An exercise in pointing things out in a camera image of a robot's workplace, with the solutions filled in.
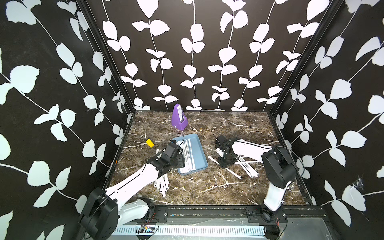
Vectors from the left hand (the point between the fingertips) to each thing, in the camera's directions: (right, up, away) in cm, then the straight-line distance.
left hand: (181, 157), depth 85 cm
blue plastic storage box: (+11, -2, +8) cm, 14 cm away
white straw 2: (+1, -1, +10) cm, 10 cm away
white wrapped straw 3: (+41, -7, +5) cm, 42 cm away
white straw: (+5, -4, +8) cm, 10 cm away
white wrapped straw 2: (-10, -17, -2) cm, 20 cm away
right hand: (+25, -5, +7) cm, 26 cm away
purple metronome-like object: (-4, +22, +20) cm, 30 cm away
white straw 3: (+33, -12, +3) cm, 36 cm away
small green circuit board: (-15, -31, -14) cm, 38 cm away
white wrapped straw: (-9, -14, +1) cm, 16 cm away
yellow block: (-24, +6, +16) cm, 29 cm away
